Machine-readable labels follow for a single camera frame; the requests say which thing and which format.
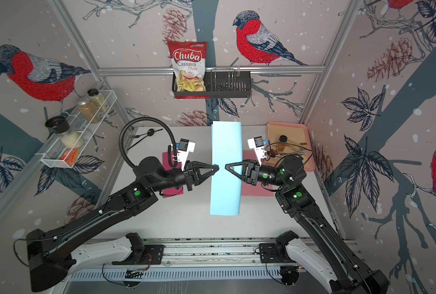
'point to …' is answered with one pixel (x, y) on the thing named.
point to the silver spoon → (300, 150)
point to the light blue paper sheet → (226, 194)
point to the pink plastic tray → (296, 133)
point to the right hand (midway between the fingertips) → (227, 168)
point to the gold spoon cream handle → (302, 144)
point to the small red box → (70, 155)
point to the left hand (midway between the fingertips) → (218, 168)
